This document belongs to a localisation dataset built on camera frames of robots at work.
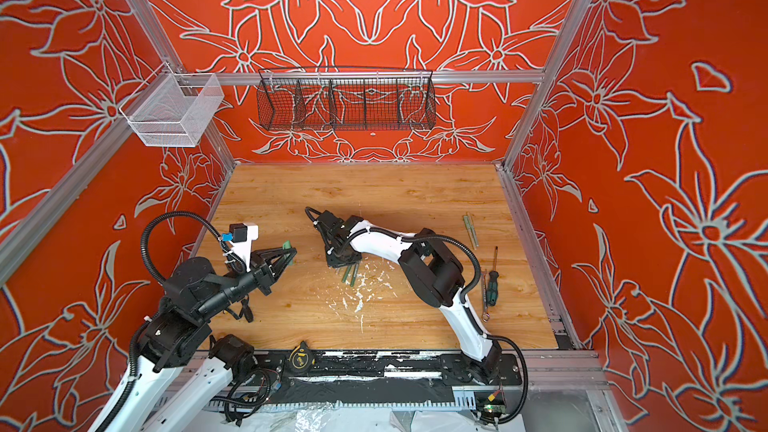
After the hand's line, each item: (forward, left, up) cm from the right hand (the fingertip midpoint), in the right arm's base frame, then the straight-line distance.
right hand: (331, 261), depth 91 cm
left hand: (-11, +3, +27) cm, 29 cm away
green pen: (-4, -5, -2) cm, 6 cm away
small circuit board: (-37, -42, -2) cm, 56 cm away
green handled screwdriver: (-8, -49, 0) cm, 49 cm away
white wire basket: (+38, +49, +31) cm, 70 cm away
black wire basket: (+49, +1, +27) cm, 56 cm away
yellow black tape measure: (-26, +5, +2) cm, 27 cm away
